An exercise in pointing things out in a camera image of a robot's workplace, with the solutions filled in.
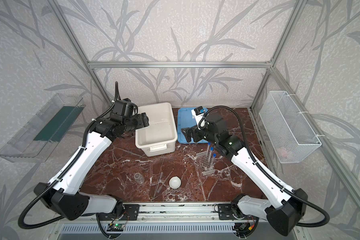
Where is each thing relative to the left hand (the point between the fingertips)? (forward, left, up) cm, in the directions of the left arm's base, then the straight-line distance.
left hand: (144, 116), depth 76 cm
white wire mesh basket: (-16, -66, +6) cm, 68 cm away
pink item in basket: (-15, -70, -8) cm, 72 cm away
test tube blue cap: (-7, -35, -15) cm, 38 cm away
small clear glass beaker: (-24, +3, -23) cm, 34 cm away
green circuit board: (-45, +11, -30) cm, 55 cm away
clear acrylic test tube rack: (-13, -34, -29) cm, 46 cm away
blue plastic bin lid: (+22, -21, -29) cm, 42 cm away
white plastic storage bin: (+4, -3, -28) cm, 28 cm away
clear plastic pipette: (-24, -7, -30) cm, 39 cm away
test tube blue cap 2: (-11, -36, -14) cm, 40 cm away
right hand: (-5, -23, +2) cm, 24 cm away
